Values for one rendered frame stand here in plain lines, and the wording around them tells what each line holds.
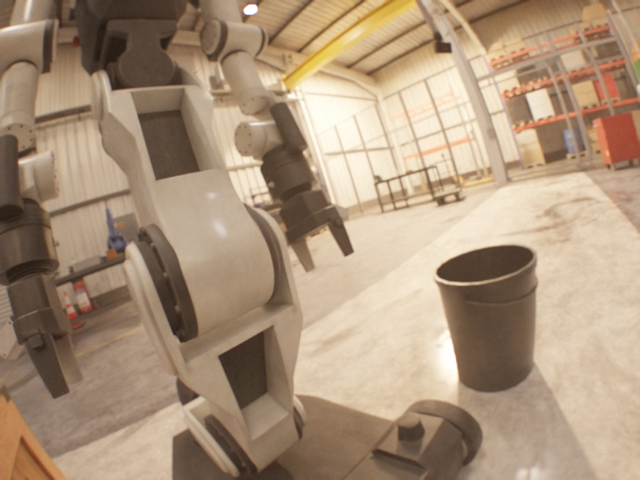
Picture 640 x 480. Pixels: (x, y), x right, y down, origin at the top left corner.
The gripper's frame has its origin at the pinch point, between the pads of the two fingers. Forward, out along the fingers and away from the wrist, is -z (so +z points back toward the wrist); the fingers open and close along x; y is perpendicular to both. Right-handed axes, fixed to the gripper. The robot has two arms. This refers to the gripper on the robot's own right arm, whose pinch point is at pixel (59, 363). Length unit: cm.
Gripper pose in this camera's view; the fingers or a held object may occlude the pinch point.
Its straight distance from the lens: 38.7
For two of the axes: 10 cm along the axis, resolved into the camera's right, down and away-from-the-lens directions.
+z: -4.2, -9.1, 0.4
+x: 6.1, -3.1, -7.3
